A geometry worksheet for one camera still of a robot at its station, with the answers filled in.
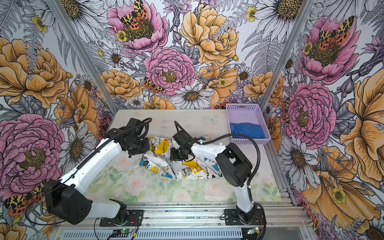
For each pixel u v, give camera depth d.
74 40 0.82
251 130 1.05
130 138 0.58
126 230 0.71
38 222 0.53
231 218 0.68
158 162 0.79
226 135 0.56
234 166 0.51
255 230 0.72
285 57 0.90
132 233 0.70
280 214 0.76
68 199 0.40
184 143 0.73
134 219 0.74
